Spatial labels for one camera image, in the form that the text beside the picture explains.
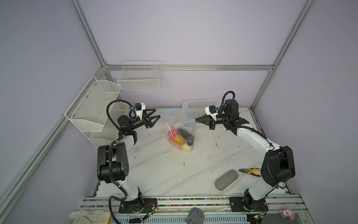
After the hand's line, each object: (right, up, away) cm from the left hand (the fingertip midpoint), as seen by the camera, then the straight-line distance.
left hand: (157, 113), depth 81 cm
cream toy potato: (+18, -23, +9) cm, 30 cm away
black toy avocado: (+20, -16, +4) cm, 25 cm away
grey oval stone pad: (+41, -39, -1) cm, 57 cm away
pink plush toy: (+69, -51, -12) cm, 87 cm away
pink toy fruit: (+8, -13, +7) cm, 17 cm away
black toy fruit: (+16, -13, +16) cm, 26 cm away
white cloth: (-32, -54, -12) cm, 64 cm away
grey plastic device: (+22, -54, -11) cm, 59 cm away
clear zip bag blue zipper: (+11, -4, 0) cm, 11 cm away
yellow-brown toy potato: (+13, -17, +5) cm, 21 cm away
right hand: (+23, -4, -7) cm, 24 cm away
